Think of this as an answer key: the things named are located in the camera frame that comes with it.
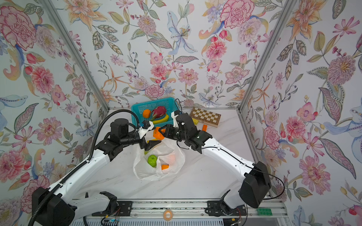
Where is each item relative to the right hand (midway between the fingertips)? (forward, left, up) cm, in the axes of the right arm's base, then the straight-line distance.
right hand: (159, 130), depth 73 cm
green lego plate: (-30, -55, -27) cm, 68 cm away
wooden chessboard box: (+33, -29, -26) cm, 51 cm away
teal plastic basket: (+45, +1, -22) cm, 50 cm away
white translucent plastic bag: (-3, -3, -20) cm, 21 cm away
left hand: (-2, +1, -1) cm, 3 cm away
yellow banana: (+26, +6, -23) cm, 36 cm away
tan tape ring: (-34, -4, -28) cm, 44 cm away
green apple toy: (-7, +6, -22) cm, 24 cm away
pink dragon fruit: (+33, +8, -20) cm, 39 cm away
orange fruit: (-3, +1, -1) cm, 3 cm away
